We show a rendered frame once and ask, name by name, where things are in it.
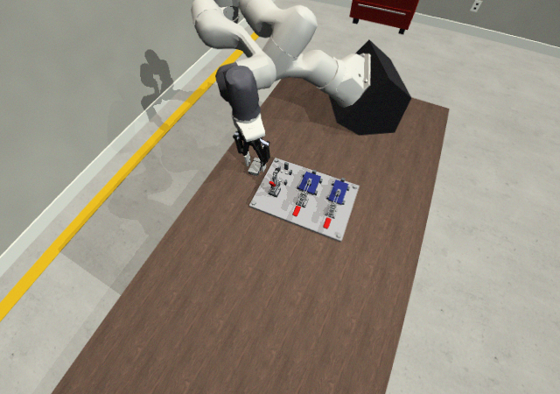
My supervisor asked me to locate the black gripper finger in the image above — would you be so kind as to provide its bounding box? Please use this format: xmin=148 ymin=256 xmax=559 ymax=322
xmin=250 ymin=139 xmax=270 ymax=172
xmin=233 ymin=131 xmax=251 ymax=166

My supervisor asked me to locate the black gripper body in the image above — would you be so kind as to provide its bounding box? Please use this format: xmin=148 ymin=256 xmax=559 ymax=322
xmin=238 ymin=130 xmax=263 ymax=146

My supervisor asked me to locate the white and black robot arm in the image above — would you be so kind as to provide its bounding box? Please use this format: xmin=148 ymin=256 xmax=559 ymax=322
xmin=191 ymin=0 xmax=371 ymax=142

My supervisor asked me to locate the blue metal block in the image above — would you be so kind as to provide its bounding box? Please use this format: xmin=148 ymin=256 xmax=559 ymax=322
xmin=298 ymin=172 xmax=321 ymax=195

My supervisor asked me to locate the blue rectangular block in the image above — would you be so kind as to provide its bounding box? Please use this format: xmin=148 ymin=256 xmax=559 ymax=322
xmin=328 ymin=180 xmax=348 ymax=205

